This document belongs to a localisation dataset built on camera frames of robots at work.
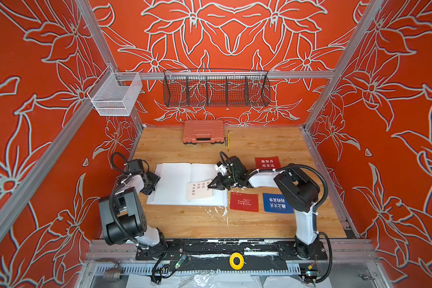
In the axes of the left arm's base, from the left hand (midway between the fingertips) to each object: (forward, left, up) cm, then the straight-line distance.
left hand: (155, 179), depth 93 cm
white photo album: (-4, -9, -2) cm, 10 cm away
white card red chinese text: (-4, -24, 0) cm, 24 cm away
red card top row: (+16, -61, -1) cm, 63 cm away
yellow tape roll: (-35, -42, 0) cm, 55 cm away
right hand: (-3, -28, +4) cm, 29 cm away
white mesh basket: (+33, +24, +30) cm, 51 cm away
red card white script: (-8, -47, -2) cm, 48 cm away
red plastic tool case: (+33, -22, +4) cm, 40 cm away
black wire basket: (+43, -30, +29) cm, 60 cm away
